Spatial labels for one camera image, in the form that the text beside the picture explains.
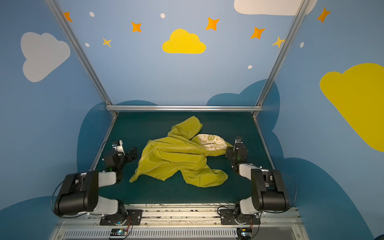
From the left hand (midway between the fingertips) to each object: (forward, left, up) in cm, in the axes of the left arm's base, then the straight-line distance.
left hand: (128, 148), depth 93 cm
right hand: (+3, -70, -1) cm, 70 cm away
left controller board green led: (-43, -6, -8) cm, 44 cm away
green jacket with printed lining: (-2, -35, +1) cm, 35 cm away
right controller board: (-42, -67, -8) cm, 80 cm away
